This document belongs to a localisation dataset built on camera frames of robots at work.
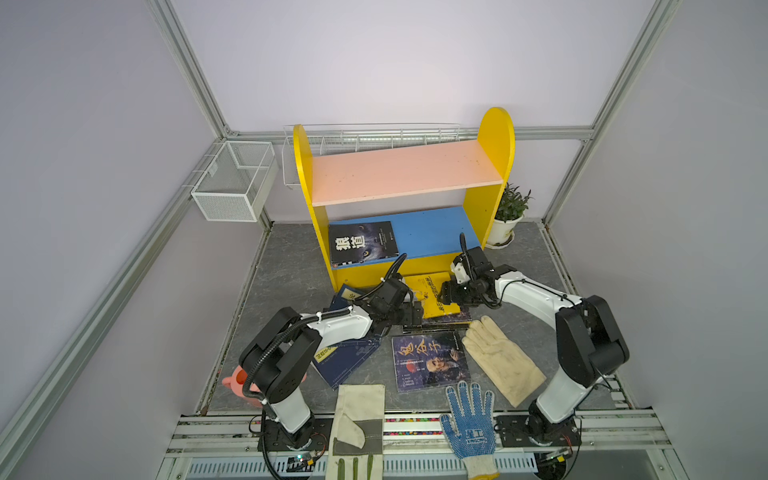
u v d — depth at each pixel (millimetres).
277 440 723
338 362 850
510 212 1015
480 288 681
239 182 1019
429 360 845
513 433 734
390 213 1186
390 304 711
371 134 938
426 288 940
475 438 733
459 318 897
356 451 709
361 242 940
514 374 834
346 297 938
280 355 460
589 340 470
